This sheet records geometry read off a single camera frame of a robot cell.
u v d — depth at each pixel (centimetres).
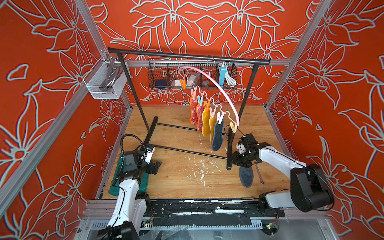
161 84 93
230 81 90
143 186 76
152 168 75
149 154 75
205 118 72
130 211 46
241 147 79
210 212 73
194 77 92
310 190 42
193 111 79
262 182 81
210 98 64
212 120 69
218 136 74
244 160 75
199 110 74
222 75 86
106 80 83
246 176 83
